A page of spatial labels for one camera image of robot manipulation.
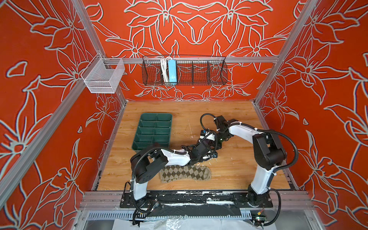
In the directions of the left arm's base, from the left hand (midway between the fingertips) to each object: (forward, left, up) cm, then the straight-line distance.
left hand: (200, 146), depth 91 cm
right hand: (+1, -5, 0) cm, 5 cm away
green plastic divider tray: (+10, +33, +4) cm, 34 cm away
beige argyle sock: (-17, +17, -1) cm, 25 cm away
